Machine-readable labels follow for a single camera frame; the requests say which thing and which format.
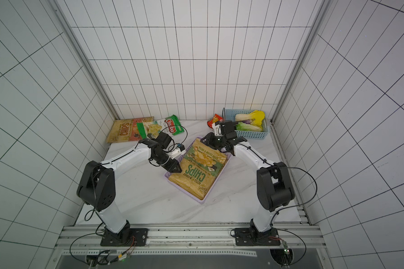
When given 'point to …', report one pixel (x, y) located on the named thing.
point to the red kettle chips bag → (126, 129)
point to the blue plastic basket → (230, 115)
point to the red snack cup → (216, 118)
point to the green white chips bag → (170, 125)
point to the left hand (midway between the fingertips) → (174, 172)
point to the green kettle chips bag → (200, 167)
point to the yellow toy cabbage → (258, 115)
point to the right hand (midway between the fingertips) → (195, 142)
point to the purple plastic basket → (188, 195)
